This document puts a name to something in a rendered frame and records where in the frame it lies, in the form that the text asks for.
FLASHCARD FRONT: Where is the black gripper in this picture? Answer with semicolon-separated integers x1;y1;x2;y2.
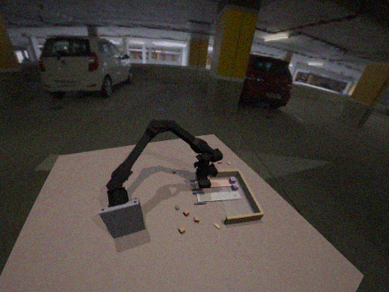
194;162;212;188

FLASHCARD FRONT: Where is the grey flat strip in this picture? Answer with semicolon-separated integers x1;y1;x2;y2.
196;192;221;203

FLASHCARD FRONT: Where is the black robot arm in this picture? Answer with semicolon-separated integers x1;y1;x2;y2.
105;120;223;207

